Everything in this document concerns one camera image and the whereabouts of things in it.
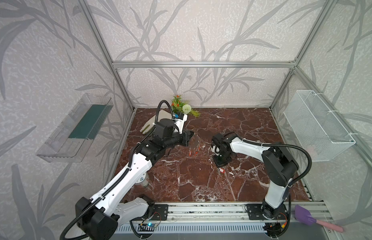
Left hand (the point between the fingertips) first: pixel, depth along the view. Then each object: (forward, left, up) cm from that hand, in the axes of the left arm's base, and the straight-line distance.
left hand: (196, 129), depth 71 cm
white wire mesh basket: (-5, -54, +6) cm, 54 cm away
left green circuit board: (-37, +24, -31) cm, 53 cm away
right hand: (-4, -13, -28) cm, 31 cm away
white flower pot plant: (+29, +12, -14) cm, 34 cm away
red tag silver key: (-9, -16, -29) cm, 35 cm away
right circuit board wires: (-38, -38, -28) cm, 61 cm away
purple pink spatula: (-32, -54, -28) cm, 69 cm away
